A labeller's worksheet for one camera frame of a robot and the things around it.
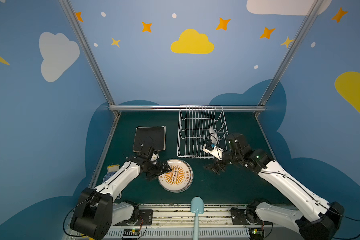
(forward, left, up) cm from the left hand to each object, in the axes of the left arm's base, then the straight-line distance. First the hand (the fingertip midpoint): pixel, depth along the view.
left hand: (165, 172), depth 84 cm
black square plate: (+29, +16, -6) cm, 33 cm away
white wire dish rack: (+43, -19, -5) cm, 47 cm away
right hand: (+2, -23, +16) cm, 28 cm away
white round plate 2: (+20, -29, +9) cm, 36 cm away
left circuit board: (-28, +15, -9) cm, 33 cm away
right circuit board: (-28, -47, -9) cm, 55 cm away
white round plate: (-2, -8, -5) cm, 10 cm away
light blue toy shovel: (-17, -18, -4) cm, 25 cm away
